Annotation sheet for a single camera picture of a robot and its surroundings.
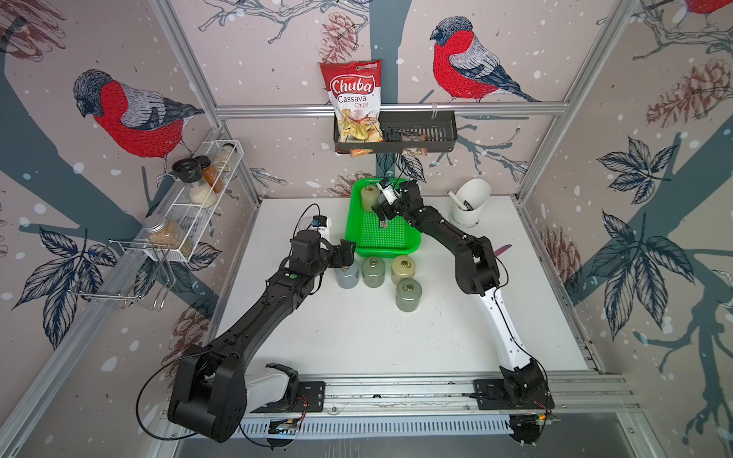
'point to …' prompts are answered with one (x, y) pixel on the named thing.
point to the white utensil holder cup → (474, 195)
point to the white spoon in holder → (466, 206)
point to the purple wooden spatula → (502, 249)
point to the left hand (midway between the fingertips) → (347, 238)
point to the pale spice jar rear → (225, 156)
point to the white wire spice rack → (143, 271)
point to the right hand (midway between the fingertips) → (379, 199)
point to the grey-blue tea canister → (347, 276)
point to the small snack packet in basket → (412, 150)
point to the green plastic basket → (363, 227)
